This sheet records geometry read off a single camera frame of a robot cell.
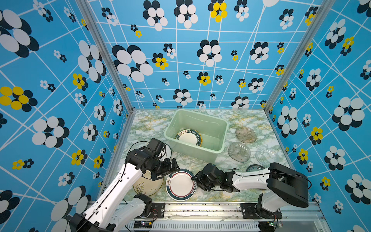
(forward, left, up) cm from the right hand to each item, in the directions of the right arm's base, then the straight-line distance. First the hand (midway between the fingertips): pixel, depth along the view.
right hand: (192, 181), depth 81 cm
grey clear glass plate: (+21, -31, -4) cm, 38 cm away
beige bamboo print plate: (-2, +27, -3) cm, 27 cm away
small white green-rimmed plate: (+32, +2, -1) cm, 32 cm away
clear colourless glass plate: (+18, -48, -4) cm, 51 cm away
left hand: (+1, +8, +13) cm, 16 cm away
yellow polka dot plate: (+27, -6, -1) cm, 28 cm away
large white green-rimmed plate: (-2, +8, -2) cm, 8 cm away
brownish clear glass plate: (+34, -40, -4) cm, 53 cm away
